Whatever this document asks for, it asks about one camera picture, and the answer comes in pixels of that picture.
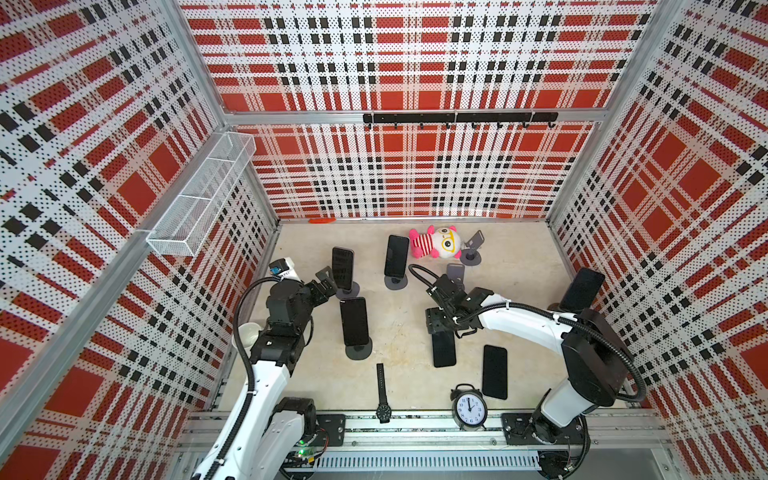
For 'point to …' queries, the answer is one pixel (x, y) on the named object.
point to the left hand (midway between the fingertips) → (318, 279)
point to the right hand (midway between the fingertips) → (438, 324)
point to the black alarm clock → (469, 407)
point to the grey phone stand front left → (359, 351)
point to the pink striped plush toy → (444, 242)
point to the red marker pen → (321, 220)
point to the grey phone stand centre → (455, 271)
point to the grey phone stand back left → (352, 294)
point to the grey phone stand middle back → (395, 282)
